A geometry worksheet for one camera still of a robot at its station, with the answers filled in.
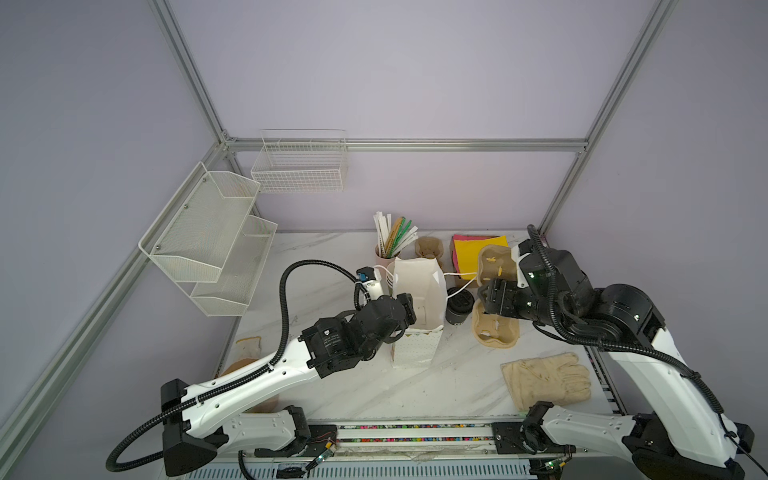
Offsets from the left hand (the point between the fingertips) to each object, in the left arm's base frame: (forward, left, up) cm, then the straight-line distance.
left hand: (400, 302), depth 68 cm
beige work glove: (-8, -45, -27) cm, 53 cm away
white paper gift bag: (+11, -7, -5) cm, 14 cm away
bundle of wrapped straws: (+34, +2, -15) cm, 37 cm away
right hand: (-2, -18, +7) cm, 19 cm away
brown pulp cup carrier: (+41, -13, -26) cm, 50 cm away
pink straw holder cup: (+30, +6, -21) cm, 37 cm away
